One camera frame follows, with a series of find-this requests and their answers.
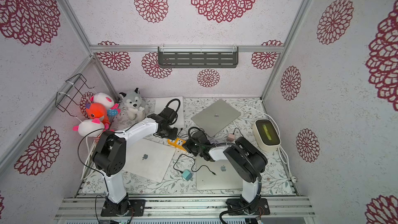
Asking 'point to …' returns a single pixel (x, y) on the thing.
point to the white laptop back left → (160, 103)
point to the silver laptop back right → (215, 117)
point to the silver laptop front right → (217, 175)
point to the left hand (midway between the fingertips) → (173, 136)
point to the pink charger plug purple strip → (231, 137)
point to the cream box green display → (266, 135)
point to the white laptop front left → (149, 158)
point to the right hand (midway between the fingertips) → (179, 144)
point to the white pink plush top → (103, 98)
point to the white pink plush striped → (91, 128)
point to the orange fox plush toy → (96, 110)
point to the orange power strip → (177, 142)
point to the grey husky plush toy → (137, 107)
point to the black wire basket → (71, 93)
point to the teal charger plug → (187, 174)
